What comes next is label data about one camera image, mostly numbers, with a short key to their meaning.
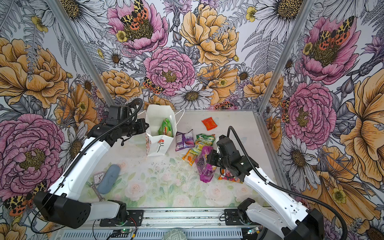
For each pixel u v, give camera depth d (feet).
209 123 3.70
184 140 3.25
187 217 2.50
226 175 2.79
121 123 1.67
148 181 2.85
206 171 2.50
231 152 1.86
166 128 2.93
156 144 2.78
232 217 2.43
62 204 1.23
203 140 3.26
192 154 3.16
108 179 2.69
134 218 2.41
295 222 1.29
